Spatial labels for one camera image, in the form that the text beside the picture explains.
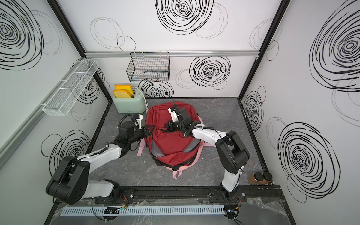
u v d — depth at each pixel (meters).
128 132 0.67
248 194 0.75
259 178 0.71
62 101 0.72
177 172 0.81
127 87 0.97
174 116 0.80
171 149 0.79
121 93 0.96
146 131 0.75
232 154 0.47
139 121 0.78
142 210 0.96
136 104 1.03
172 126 0.77
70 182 0.42
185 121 0.69
